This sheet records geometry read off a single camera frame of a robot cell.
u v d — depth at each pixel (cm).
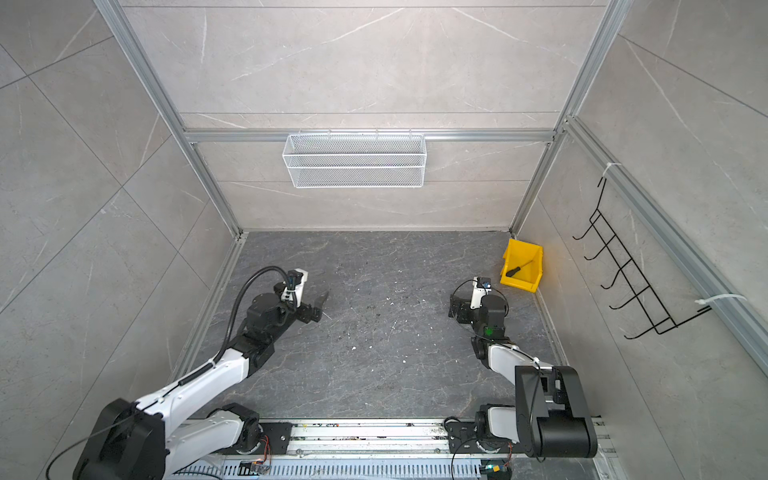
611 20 70
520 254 108
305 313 74
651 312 61
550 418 42
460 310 83
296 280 69
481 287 79
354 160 101
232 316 58
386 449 73
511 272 105
